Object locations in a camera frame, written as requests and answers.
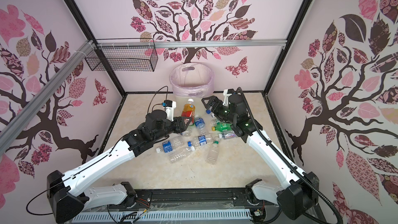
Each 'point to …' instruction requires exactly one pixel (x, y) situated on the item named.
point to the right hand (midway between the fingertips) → (206, 102)
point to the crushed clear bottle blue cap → (208, 111)
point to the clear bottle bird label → (215, 122)
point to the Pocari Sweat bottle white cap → (199, 123)
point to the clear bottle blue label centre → (168, 146)
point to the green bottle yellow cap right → (222, 127)
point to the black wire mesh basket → (123, 54)
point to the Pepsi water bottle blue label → (202, 140)
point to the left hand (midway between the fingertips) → (188, 121)
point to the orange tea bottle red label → (188, 110)
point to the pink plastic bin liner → (192, 80)
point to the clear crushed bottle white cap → (182, 153)
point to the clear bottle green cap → (213, 153)
